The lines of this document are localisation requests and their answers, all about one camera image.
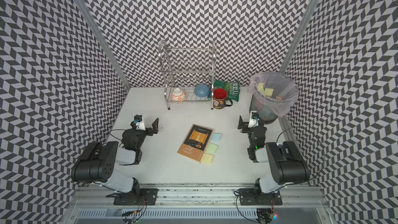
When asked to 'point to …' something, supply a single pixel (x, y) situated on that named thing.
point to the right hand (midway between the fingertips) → (248, 118)
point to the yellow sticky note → (207, 158)
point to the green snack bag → (232, 88)
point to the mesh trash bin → (267, 109)
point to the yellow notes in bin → (267, 92)
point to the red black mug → (219, 99)
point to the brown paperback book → (195, 144)
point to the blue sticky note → (215, 137)
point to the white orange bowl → (178, 95)
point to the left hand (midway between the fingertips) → (150, 118)
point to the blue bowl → (201, 90)
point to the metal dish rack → (188, 73)
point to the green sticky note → (211, 148)
